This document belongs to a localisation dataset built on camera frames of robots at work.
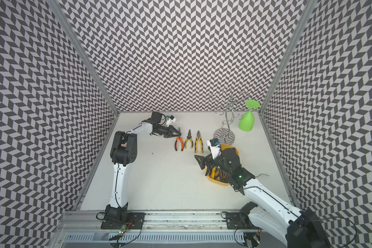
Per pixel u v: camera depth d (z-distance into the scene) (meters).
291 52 0.83
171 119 0.99
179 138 0.99
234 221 0.73
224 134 1.02
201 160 0.71
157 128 0.88
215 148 0.66
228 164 0.60
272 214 0.46
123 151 0.63
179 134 0.99
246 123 0.82
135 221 0.73
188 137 1.04
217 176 0.85
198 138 1.02
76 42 0.83
